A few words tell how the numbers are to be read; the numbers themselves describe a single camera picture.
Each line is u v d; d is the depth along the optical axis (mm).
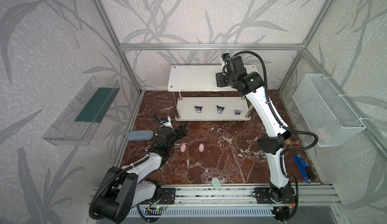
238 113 959
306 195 752
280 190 624
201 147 887
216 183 755
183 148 887
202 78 788
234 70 561
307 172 772
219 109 958
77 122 641
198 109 961
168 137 647
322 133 731
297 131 487
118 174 429
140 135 916
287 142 924
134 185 444
